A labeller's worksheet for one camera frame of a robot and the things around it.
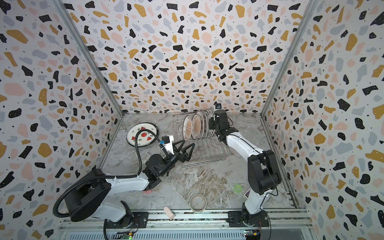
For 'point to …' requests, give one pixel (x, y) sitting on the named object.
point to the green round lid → (238, 188)
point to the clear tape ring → (190, 203)
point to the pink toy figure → (147, 191)
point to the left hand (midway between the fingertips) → (189, 141)
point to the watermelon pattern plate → (145, 137)
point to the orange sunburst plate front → (187, 128)
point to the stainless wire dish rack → (206, 149)
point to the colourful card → (246, 195)
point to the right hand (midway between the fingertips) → (212, 114)
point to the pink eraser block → (169, 213)
